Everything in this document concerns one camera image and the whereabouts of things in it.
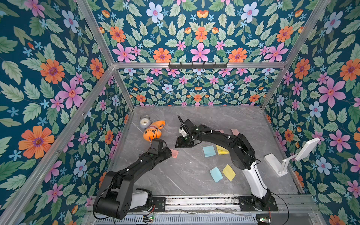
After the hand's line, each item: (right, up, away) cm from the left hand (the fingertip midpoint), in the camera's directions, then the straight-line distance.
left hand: (171, 151), depth 91 cm
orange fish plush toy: (-12, +13, +2) cm, 18 cm away
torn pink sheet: (+46, +11, +12) cm, 49 cm away
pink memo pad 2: (+36, +12, +14) cm, 41 cm away
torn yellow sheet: (+36, -11, -7) cm, 38 cm away
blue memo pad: (+25, 0, +1) cm, 25 cm away
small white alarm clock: (-22, +19, +14) cm, 32 cm away
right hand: (+7, +6, +1) cm, 9 cm away
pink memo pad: (+2, -2, +1) cm, 3 cm away
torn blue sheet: (+29, -13, -5) cm, 32 cm away
